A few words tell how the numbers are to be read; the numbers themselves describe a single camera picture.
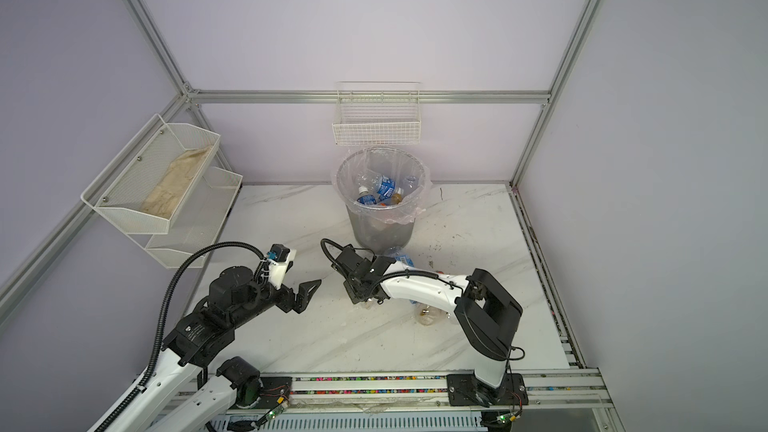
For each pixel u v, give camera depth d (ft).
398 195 3.14
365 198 3.05
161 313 1.54
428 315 2.80
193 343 1.59
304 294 2.09
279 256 1.95
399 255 3.22
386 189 3.06
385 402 2.40
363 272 2.10
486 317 1.48
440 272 1.68
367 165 3.10
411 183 2.90
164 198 2.47
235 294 1.69
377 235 3.20
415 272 1.76
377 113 3.12
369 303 2.63
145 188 2.51
